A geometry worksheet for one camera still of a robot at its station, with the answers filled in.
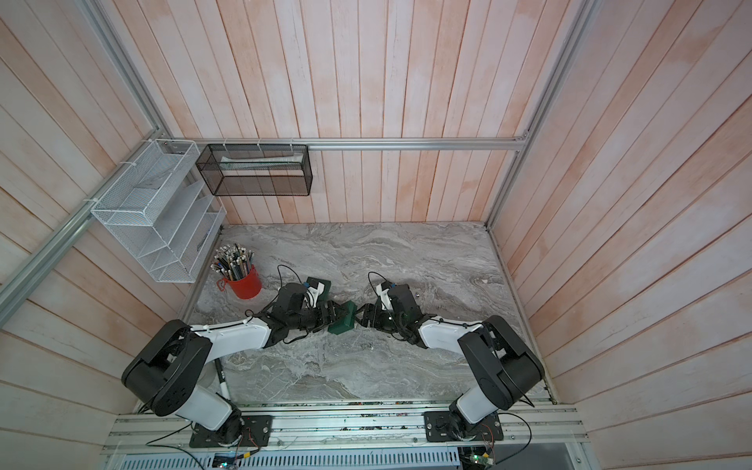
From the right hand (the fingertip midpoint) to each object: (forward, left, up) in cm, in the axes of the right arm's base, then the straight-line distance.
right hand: (361, 317), depth 89 cm
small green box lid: (-4, +4, +4) cm, 7 cm away
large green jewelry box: (+9, +13, -2) cm, 15 cm away
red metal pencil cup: (+11, +40, -1) cm, 42 cm away
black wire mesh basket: (+48, +40, +21) cm, 66 cm away
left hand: (-2, +5, +1) cm, 6 cm away
